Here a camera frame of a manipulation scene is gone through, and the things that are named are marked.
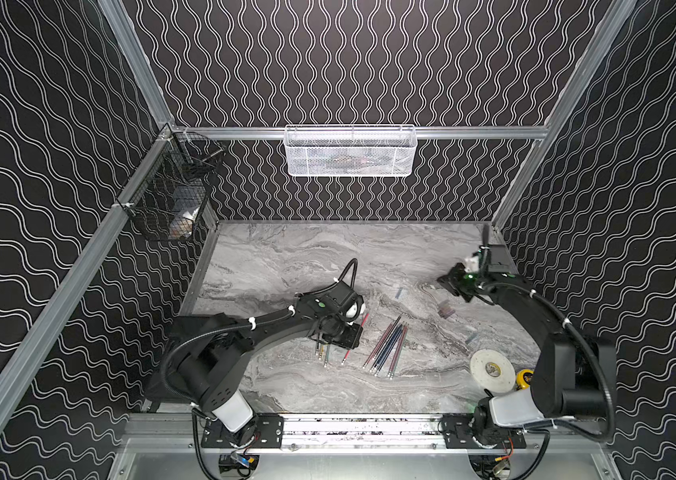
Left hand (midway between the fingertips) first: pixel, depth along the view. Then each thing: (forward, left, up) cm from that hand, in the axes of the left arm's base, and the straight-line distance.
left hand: (359, 340), depth 83 cm
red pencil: (+3, -13, -7) cm, 15 cm away
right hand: (+19, -23, +6) cm, 30 cm away
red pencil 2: (+2, -6, -7) cm, 9 cm away
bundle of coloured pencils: (-1, +10, -7) cm, 12 cm away
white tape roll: (-4, -38, -6) cm, 39 cm away
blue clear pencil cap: (+20, -13, -6) cm, 25 cm away
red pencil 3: (+8, -1, -6) cm, 10 cm away
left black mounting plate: (-22, +23, -8) cm, 33 cm away
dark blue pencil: (+1, -8, -6) cm, 10 cm away
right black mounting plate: (-20, -25, -5) cm, 32 cm away
